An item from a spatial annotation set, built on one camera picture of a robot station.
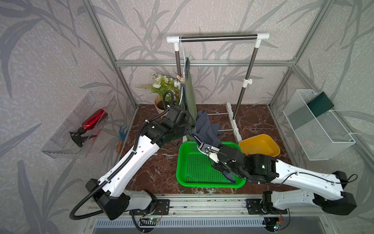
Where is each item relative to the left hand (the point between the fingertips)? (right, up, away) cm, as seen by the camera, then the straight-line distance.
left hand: (191, 128), depth 71 cm
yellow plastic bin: (+45, -13, +23) cm, 52 cm away
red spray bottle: (-45, +3, -5) cm, 45 cm away
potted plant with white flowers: (-19, +26, +20) cm, 38 cm away
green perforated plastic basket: (+2, -26, +14) cm, 29 cm away
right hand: (+9, -9, -6) cm, 14 cm away
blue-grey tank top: (+11, -4, +19) cm, 22 cm away
